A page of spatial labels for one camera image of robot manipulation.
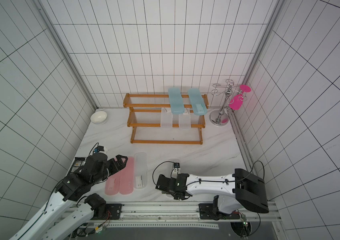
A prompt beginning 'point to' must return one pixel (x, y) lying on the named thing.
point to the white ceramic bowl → (98, 116)
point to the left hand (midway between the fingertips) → (120, 165)
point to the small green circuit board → (245, 232)
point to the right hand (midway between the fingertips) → (168, 190)
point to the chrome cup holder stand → (218, 118)
